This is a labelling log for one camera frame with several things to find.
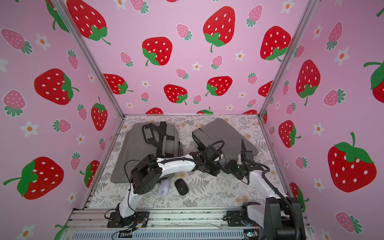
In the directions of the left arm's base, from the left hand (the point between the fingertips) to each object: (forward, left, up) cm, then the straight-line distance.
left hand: (222, 173), depth 86 cm
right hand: (+3, -3, 0) cm, 4 cm away
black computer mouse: (-7, +24, -2) cm, 25 cm away
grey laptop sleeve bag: (+25, -5, +1) cm, 26 cm away
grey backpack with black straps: (+21, +40, +6) cm, 45 cm away
